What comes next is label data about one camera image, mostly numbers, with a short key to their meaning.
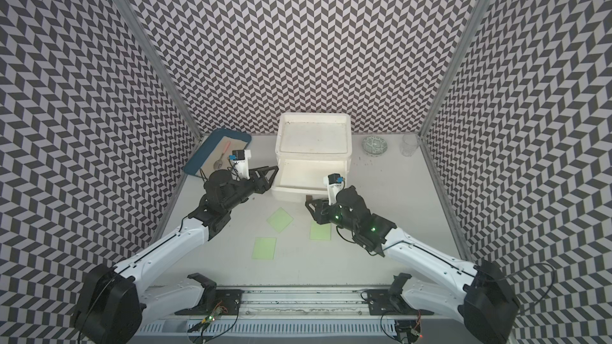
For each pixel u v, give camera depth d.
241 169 0.69
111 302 0.39
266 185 0.70
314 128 0.89
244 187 0.63
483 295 0.39
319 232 0.87
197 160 1.08
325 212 0.65
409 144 1.08
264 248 0.83
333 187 0.68
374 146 1.12
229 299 0.73
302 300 0.74
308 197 0.75
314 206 0.76
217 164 1.05
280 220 0.91
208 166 1.06
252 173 0.70
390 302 0.65
